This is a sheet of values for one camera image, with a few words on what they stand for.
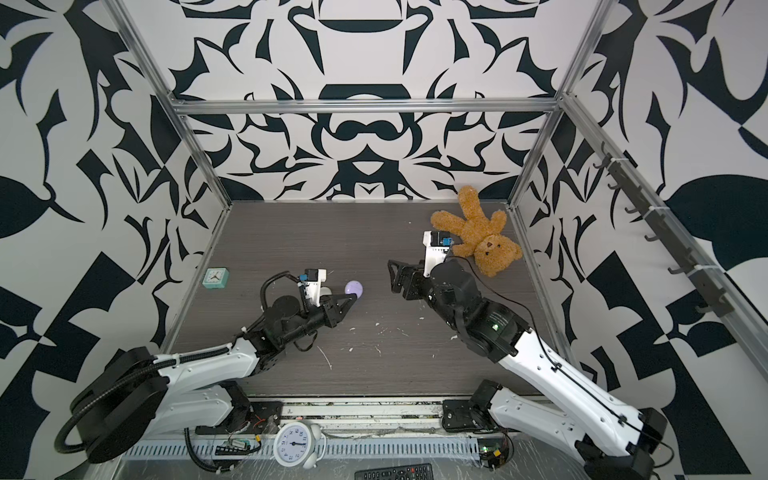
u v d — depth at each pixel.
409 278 0.57
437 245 0.56
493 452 0.71
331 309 0.70
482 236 0.99
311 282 0.72
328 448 0.71
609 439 0.39
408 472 0.67
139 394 0.42
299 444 0.69
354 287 0.78
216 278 0.97
